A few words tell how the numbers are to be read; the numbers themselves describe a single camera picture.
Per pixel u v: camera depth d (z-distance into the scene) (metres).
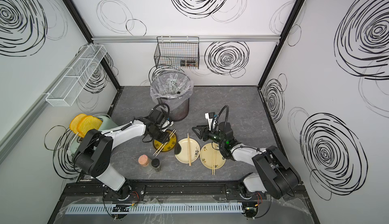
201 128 0.75
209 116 0.75
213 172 0.78
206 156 0.84
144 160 0.74
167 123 0.84
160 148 0.87
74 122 0.74
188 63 0.89
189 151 0.86
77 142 0.75
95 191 0.75
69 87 0.73
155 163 0.74
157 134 0.79
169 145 0.89
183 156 0.84
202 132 0.74
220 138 0.69
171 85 0.95
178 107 0.86
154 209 0.96
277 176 0.43
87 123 0.75
